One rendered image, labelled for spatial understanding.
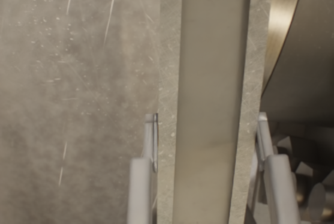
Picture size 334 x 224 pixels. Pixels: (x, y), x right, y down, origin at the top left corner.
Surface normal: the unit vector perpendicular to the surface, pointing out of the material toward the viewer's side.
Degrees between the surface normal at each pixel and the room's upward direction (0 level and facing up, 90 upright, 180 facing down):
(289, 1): 32
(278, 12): 36
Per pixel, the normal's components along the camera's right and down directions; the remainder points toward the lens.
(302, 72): 0.03, 0.76
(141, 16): 0.07, 0.37
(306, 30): 0.08, 0.59
